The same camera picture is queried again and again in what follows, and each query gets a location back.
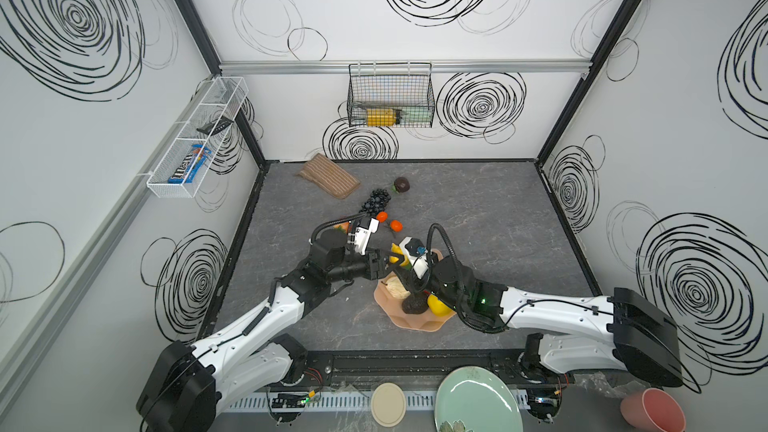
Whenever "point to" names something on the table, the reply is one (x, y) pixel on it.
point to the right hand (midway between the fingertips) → (395, 257)
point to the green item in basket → (416, 114)
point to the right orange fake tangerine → (396, 225)
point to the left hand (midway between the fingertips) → (401, 261)
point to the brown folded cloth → (329, 176)
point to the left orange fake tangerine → (382, 216)
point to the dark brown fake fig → (400, 185)
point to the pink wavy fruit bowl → (392, 306)
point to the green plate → (474, 399)
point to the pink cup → (652, 409)
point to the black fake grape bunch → (376, 203)
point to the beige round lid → (388, 404)
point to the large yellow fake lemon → (438, 307)
